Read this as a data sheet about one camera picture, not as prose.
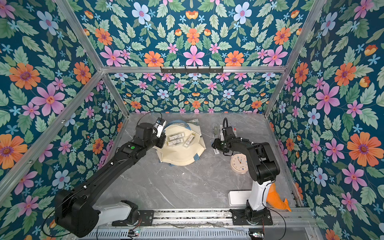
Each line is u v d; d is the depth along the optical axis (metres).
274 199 0.75
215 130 1.08
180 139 1.01
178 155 0.93
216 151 0.96
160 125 0.69
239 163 0.91
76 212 0.39
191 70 0.93
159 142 0.72
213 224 0.72
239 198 0.77
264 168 0.50
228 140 0.80
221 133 0.84
